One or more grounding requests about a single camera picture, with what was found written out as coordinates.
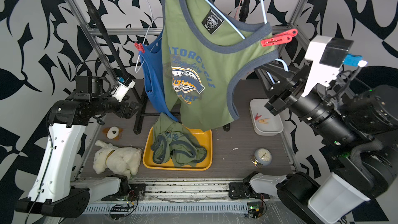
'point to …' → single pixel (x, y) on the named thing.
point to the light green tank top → (171, 140)
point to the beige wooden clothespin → (263, 121)
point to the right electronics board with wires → (255, 210)
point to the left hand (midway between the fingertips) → (130, 98)
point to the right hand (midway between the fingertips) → (256, 60)
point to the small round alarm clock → (263, 156)
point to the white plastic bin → (275, 126)
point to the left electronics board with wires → (117, 212)
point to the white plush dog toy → (123, 160)
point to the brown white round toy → (113, 132)
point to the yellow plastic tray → (204, 138)
